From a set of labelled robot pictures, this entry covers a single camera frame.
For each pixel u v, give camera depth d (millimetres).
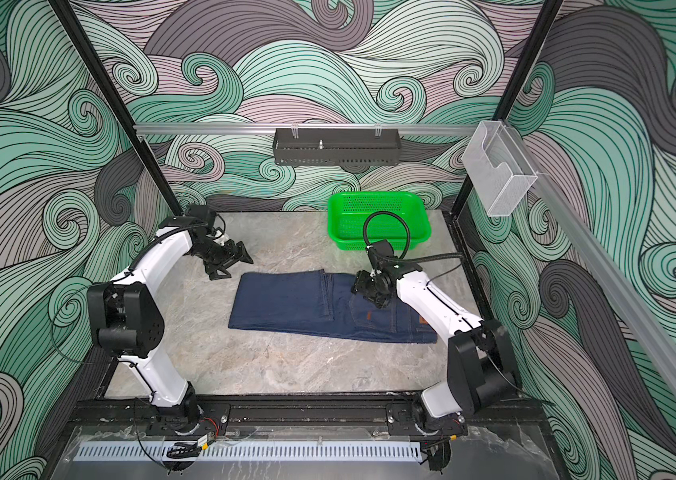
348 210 1261
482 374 422
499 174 757
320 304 925
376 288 715
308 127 925
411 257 646
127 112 906
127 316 476
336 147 950
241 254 795
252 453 697
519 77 815
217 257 772
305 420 744
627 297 518
